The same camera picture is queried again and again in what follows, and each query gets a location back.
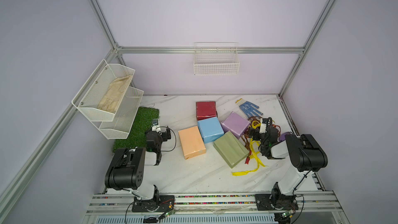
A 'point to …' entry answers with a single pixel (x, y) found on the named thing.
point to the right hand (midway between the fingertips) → (257, 129)
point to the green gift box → (230, 149)
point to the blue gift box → (211, 129)
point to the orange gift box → (192, 142)
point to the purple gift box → (236, 124)
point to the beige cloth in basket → (111, 100)
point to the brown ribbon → (250, 121)
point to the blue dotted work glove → (249, 109)
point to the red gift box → (205, 110)
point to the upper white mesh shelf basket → (100, 97)
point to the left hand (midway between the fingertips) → (160, 128)
